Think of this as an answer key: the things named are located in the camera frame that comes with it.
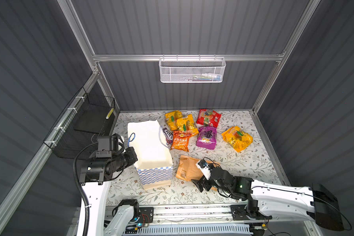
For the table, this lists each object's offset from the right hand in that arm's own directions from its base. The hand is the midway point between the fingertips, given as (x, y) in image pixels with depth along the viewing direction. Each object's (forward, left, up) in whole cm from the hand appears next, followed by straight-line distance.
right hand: (198, 175), depth 77 cm
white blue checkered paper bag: (+11, +26, -8) cm, 29 cm away
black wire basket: (+24, +58, +22) cm, 66 cm away
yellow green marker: (+30, +49, +18) cm, 61 cm away
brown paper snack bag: (+6, +5, -7) cm, 11 cm away
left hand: (+3, +29, +17) cm, 34 cm away
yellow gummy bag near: (+38, +6, -3) cm, 39 cm away
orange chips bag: (+25, +10, -4) cm, 27 cm away
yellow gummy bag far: (+46, +17, -5) cm, 49 cm away
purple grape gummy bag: (+26, -7, -3) cm, 27 cm away
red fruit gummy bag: (+45, -11, -4) cm, 46 cm away
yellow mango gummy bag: (+26, -27, -4) cm, 38 cm away
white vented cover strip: (-23, +2, -15) cm, 27 cm away
